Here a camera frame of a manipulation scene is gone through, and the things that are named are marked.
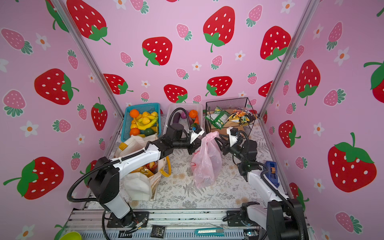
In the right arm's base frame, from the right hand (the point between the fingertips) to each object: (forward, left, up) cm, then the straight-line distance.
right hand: (217, 136), depth 78 cm
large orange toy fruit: (+11, +57, -16) cm, 61 cm away
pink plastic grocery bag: (-13, +5, -4) cm, 15 cm away
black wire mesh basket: (+46, -9, -17) cm, 50 cm away
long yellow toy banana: (+16, +53, -17) cm, 58 cm away
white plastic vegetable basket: (+36, +31, -19) cm, 51 cm away
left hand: (-3, +6, -2) cm, 7 cm away
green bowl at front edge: (-49, +63, -20) cm, 83 cm away
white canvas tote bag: (-26, +35, -9) cm, 45 cm away
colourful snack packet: (+19, -13, -2) cm, 23 cm away
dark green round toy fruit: (+11, +47, -15) cm, 50 cm away
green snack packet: (+19, 0, -4) cm, 19 cm away
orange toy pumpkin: (+34, +19, -17) cm, 43 cm away
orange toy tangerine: (+27, +63, -13) cm, 70 cm away
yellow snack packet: (-18, +37, -11) cm, 43 cm away
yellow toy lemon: (+21, +52, -14) cm, 57 cm away
